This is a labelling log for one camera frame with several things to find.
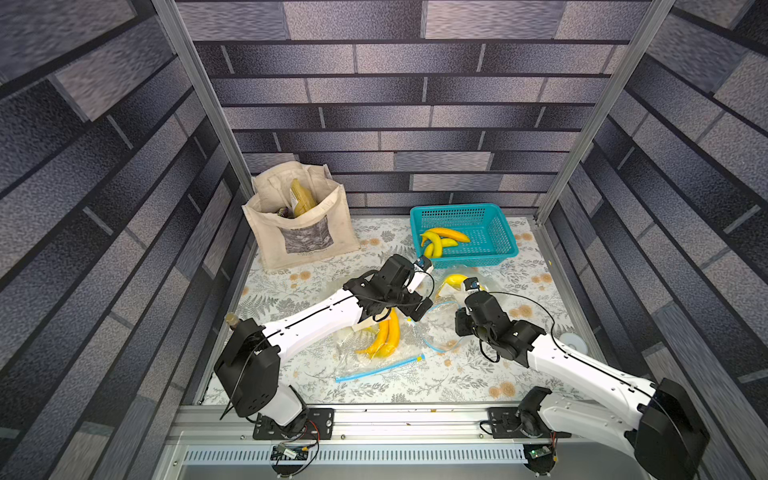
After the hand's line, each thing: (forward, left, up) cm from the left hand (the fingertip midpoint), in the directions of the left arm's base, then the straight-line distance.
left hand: (420, 290), depth 80 cm
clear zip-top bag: (-1, -7, -17) cm, 18 cm away
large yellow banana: (+29, -8, -11) cm, 32 cm away
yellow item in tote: (+30, +36, +7) cm, 47 cm away
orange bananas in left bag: (-8, +9, -15) cm, 19 cm away
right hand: (-2, -11, -7) cm, 13 cm away
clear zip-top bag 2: (-15, +19, -16) cm, 29 cm away
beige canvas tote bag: (+22, +30, -1) cm, 37 cm away
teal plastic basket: (+38, -29, -13) cm, 50 cm away
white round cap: (-10, -44, -11) cm, 47 cm away
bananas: (+31, -14, -14) cm, 36 cm away
